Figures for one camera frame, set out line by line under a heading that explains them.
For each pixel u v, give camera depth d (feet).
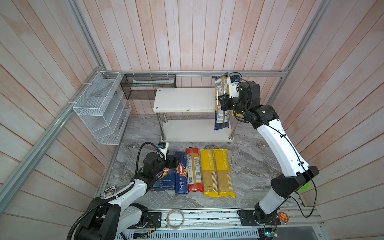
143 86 3.37
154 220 2.41
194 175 2.82
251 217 2.39
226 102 2.03
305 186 1.60
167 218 2.40
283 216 2.44
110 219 1.33
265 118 1.55
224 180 2.75
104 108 2.36
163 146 2.40
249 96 1.65
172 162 2.48
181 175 2.81
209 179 2.80
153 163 2.13
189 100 2.67
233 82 1.91
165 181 2.62
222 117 2.34
